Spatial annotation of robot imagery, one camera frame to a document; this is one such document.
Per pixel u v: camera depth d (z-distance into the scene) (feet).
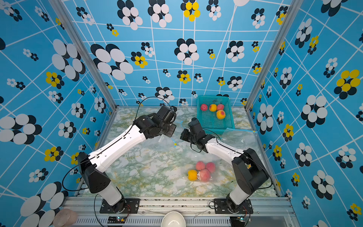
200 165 2.70
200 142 2.17
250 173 1.46
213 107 3.71
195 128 2.25
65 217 2.30
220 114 3.55
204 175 2.54
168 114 1.87
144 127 1.65
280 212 6.51
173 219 2.23
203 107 3.74
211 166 2.70
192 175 2.59
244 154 1.56
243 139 3.16
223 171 2.82
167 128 2.29
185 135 2.58
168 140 2.61
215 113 3.68
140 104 4.06
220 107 3.73
